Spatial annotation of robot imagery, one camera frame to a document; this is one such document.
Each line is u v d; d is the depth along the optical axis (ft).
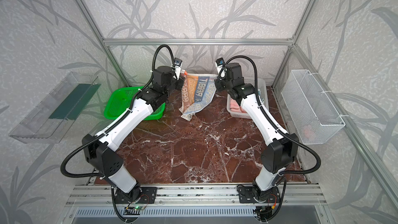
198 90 3.07
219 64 2.19
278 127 1.50
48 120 2.10
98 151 1.38
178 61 2.10
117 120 1.58
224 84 2.31
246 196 2.41
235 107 3.32
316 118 1.99
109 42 3.07
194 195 2.47
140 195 2.33
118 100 3.53
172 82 2.00
